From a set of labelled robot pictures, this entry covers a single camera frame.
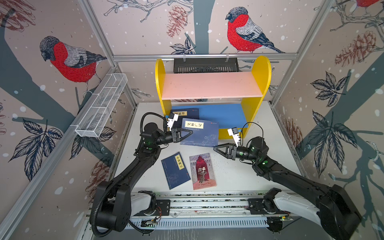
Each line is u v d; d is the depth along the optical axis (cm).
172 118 70
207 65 93
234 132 67
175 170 86
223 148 67
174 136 66
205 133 72
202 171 85
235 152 63
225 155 65
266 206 67
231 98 123
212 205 75
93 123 71
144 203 62
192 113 92
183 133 71
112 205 40
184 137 70
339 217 37
